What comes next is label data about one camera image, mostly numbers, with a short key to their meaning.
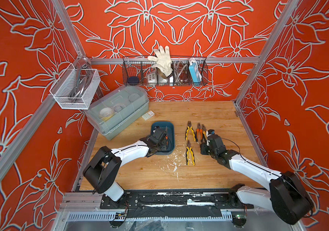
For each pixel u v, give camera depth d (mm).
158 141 682
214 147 668
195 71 864
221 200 727
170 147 880
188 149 910
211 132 789
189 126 1026
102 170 471
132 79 998
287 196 407
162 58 876
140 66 949
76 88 760
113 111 888
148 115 1100
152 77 941
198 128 1016
